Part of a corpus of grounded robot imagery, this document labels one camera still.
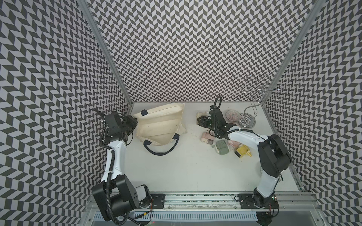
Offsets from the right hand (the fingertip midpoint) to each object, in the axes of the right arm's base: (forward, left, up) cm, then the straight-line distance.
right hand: (201, 121), depth 92 cm
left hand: (-5, +38, +10) cm, 40 cm away
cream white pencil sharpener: (+2, -1, +5) cm, 5 cm away
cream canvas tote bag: (+3, +29, -9) cm, 31 cm away
